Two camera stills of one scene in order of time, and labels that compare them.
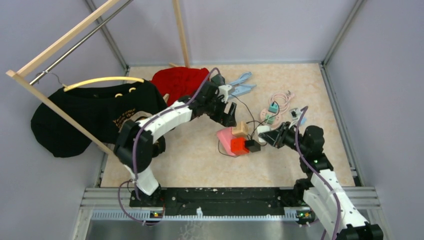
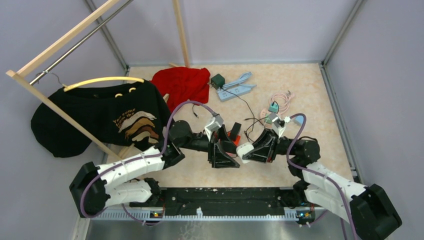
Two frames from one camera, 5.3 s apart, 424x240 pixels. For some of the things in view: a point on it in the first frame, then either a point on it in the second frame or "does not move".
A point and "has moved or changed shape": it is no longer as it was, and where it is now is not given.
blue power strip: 238,89 does not move
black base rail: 220,201 does not move
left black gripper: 229,119 -> 218,158
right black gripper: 276,138 -> 265,152
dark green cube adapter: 218,79 does not move
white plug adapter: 261,129 has moved or changed shape
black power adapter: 252,145 has moved or changed shape
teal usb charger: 273,108 does not move
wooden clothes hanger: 102,79 does not move
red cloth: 178,82 does not move
